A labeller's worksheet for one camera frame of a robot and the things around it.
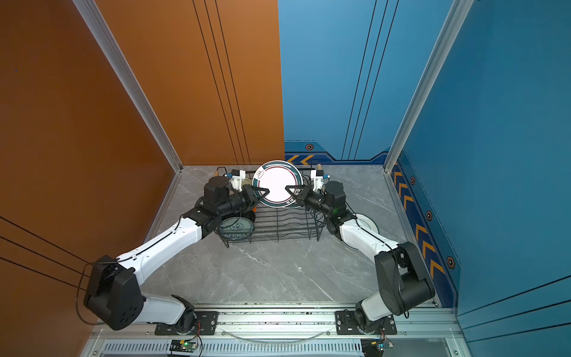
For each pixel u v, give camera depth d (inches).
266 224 38.4
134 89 34.7
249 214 35.4
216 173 36.3
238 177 29.1
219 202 24.5
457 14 27.5
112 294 16.4
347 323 28.5
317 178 30.3
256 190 30.4
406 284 17.1
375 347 27.6
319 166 37.0
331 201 26.1
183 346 28.0
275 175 31.2
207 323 29.5
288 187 30.5
